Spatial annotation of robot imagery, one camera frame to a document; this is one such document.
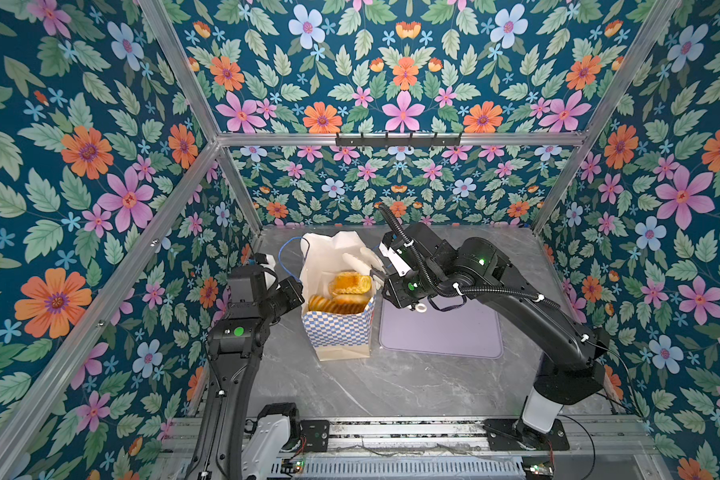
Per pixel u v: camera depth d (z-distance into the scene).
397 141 0.91
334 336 0.74
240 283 0.51
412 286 0.52
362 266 0.66
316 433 0.74
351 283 0.84
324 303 0.86
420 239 0.44
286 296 0.63
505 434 0.72
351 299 0.82
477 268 0.41
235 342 0.46
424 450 0.72
